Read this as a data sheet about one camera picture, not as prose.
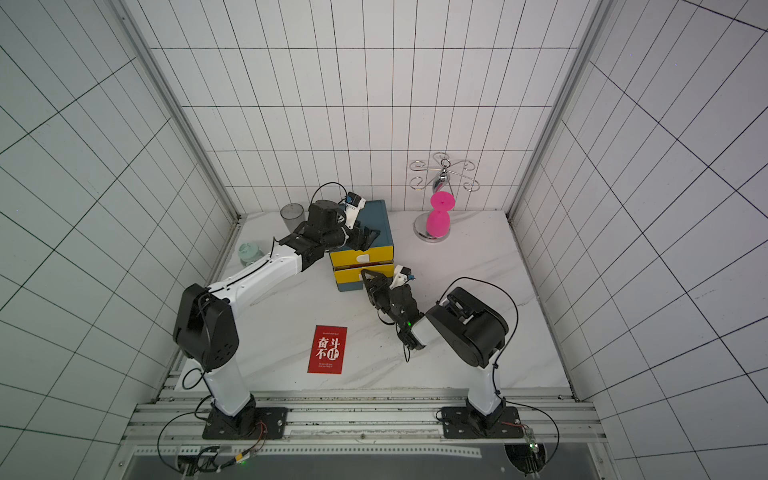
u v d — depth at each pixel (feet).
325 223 2.21
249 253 3.18
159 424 2.44
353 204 2.43
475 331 1.67
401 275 2.80
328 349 2.80
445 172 3.02
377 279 2.68
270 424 2.39
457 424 2.38
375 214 3.03
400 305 2.33
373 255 2.73
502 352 1.74
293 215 3.47
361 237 2.49
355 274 2.86
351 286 3.05
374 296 2.61
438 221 3.05
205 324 1.53
